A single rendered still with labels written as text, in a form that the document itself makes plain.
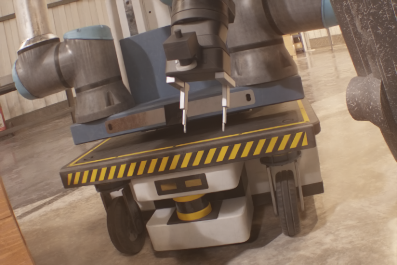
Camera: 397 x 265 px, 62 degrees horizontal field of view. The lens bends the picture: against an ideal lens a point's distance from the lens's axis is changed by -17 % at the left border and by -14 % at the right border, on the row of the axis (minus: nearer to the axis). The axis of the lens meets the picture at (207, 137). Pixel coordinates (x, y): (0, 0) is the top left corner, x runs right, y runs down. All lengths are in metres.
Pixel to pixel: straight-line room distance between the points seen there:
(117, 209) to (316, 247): 0.56
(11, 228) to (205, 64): 0.46
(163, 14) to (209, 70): 0.79
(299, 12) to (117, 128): 0.56
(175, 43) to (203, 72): 0.06
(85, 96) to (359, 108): 0.87
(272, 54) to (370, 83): 0.67
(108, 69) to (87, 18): 7.75
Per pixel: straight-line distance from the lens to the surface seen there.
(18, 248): 0.72
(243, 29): 0.95
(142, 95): 1.17
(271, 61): 0.94
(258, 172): 1.12
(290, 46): 8.09
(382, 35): 0.27
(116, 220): 1.08
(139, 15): 1.21
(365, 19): 0.27
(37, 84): 1.15
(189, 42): 0.42
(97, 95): 1.06
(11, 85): 5.08
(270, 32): 0.95
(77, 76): 1.09
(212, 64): 0.45
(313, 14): 0.88
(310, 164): 1.12
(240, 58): 0.96
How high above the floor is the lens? 0.52
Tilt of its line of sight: 12 degrees down
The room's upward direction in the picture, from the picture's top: 13 degrees counter-clockwise
